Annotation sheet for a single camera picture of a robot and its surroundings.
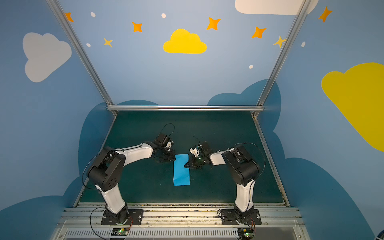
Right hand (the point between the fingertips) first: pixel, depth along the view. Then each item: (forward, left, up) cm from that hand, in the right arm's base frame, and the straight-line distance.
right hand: (185, 166), depth 93 cm
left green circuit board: (-36, +29, -1) cm, 46 cm away
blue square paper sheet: (-5, +2, 0) cm, 5 cm away
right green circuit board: (-32, -33, -2) cm, 46 cm away
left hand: (+4, +5, +2) cm, 7 cm away
